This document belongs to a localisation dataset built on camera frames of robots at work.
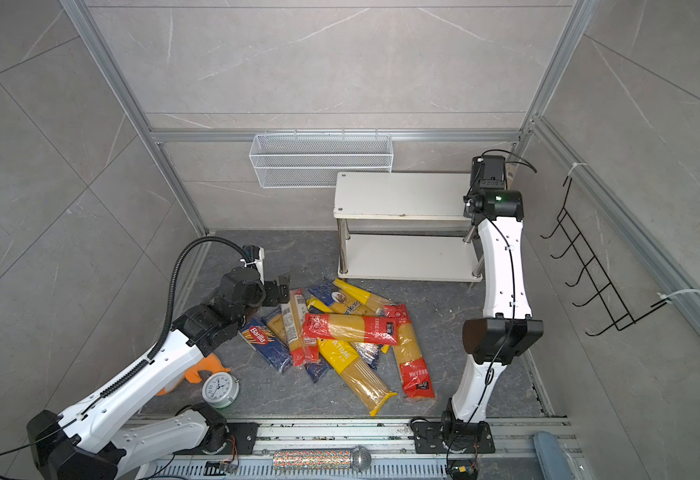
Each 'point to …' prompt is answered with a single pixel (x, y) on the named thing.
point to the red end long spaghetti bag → (415, 375)
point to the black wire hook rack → (620, 315)
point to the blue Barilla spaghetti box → (271, 348)
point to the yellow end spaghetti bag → (375, 303)
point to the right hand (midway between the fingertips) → (492, 203)
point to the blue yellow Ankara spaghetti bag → (328, 298)
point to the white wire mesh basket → (308, 160)
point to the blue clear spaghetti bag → (316, 369)
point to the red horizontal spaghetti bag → (379, 329)
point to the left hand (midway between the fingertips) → (272, 270)
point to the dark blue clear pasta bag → (368, 353)
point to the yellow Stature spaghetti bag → (367, 384)
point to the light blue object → (555, 462)
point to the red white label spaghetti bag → (301, 349)
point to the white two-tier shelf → (405, 226)
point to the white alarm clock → (220, 389)
